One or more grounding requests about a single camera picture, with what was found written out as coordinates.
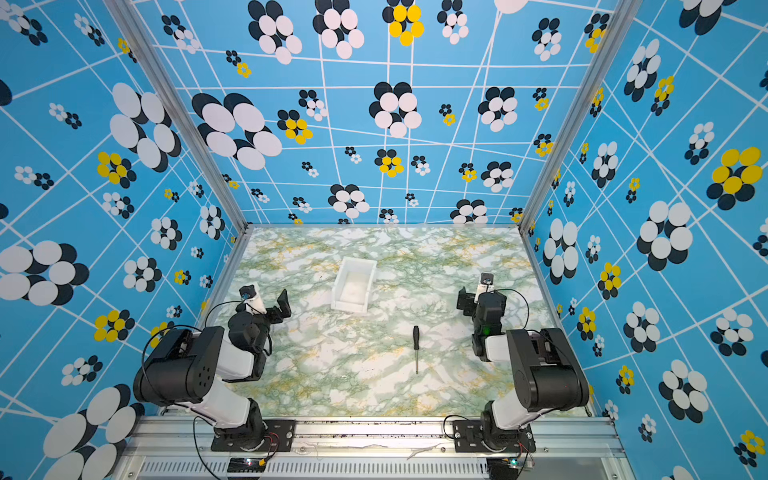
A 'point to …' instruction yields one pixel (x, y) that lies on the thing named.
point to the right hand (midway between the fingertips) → (483, 290)
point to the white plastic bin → (353, 286)
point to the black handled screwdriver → (416, 337)
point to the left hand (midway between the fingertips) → (272, 292)
